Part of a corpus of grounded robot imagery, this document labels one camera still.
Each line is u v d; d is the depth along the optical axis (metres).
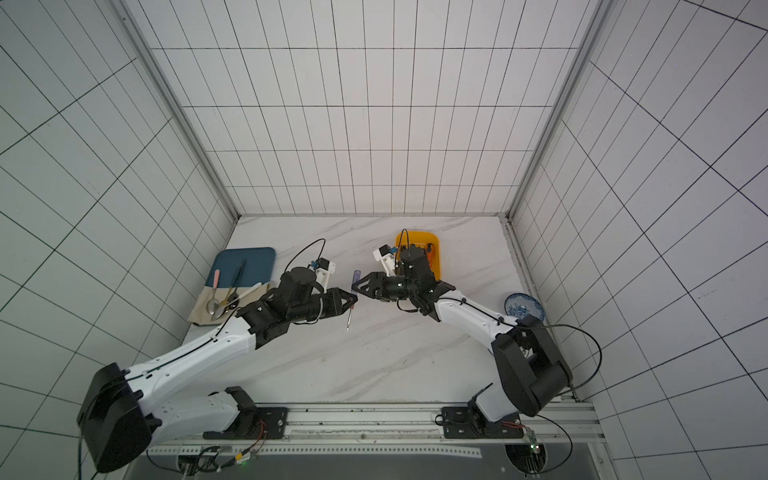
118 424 0.38
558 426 0.65
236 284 0.98
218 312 0.92
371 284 0.72
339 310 0.67
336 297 0.67
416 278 0.65
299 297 0.60
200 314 0.90
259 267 1.03
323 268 0.71
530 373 0.43
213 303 0.94
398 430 0.73
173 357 0.45
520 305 0.92
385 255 0.76
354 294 0.75
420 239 1.09
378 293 0.72
